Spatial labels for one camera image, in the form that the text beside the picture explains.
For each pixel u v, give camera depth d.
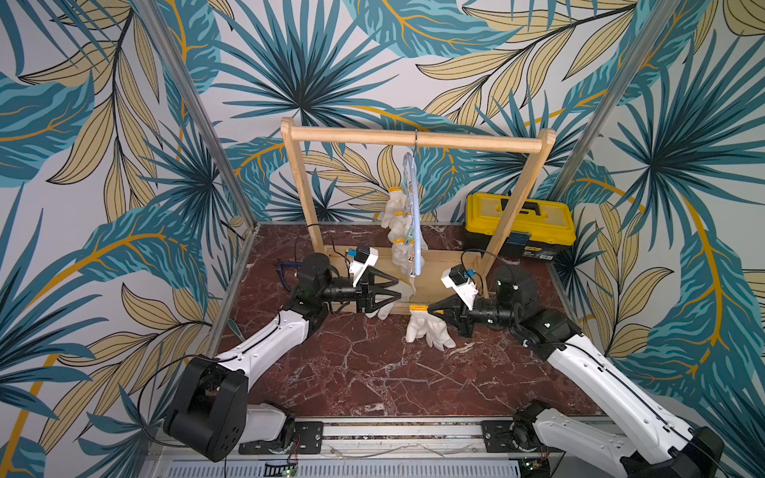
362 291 0.64
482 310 0.60
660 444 0.39
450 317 0.63
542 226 1.01
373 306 0.65
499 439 0.73
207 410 0.41
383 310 0.67
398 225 0.88
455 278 0.59
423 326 0.73
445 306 0.65
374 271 0.70
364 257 0.62
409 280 0.85
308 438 0.73
